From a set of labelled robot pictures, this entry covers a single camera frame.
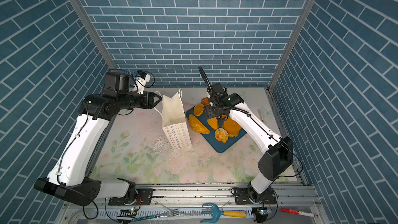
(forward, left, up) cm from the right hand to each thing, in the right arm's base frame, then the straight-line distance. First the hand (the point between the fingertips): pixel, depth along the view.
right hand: (210, 109), depth 81 cm
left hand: (-7, +23, +15) cm, 28 cm away
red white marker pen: (-39, -44, -22) cm, 63 cm away
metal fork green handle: (-45, +15, -20) cm, 52 cm away
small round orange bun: (+12, +9, -16) cm, 22 cm away
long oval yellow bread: (-3, +8, -13) cm, 15 cm away
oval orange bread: (+3, -2, -18) cm, 18 cm away
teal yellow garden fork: (-43, -6, -20) cm, 48 cm away
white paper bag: (+2, +23, -16) cm, 28 cm away
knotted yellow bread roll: (-7, -7, -15) cm, 18 cm away
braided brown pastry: (+21, +5, -17) cm, 27 cm away
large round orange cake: (-1, -13, -15) cm, 20 cm away
